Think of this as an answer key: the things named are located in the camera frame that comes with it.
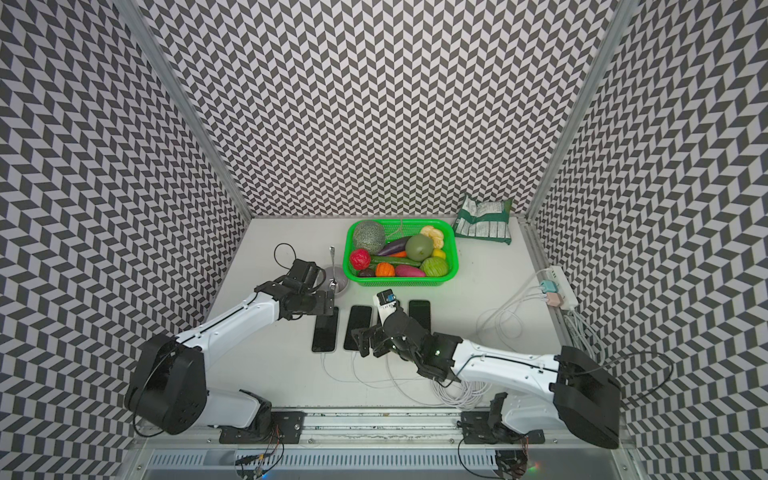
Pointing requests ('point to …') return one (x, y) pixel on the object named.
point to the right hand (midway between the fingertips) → (369, 332)
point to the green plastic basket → (397, 228)
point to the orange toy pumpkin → (385, 269)
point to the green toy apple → (419, 247)
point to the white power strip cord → (580, 333)
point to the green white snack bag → (489, 220)
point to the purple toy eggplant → (395, 247)
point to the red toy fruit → (360, 258)
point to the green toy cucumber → (394, 260)
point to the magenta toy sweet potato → (408, 271)
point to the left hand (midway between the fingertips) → (316, 305)
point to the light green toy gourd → (434, 266)
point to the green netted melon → (369, 235)
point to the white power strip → (565, 288)
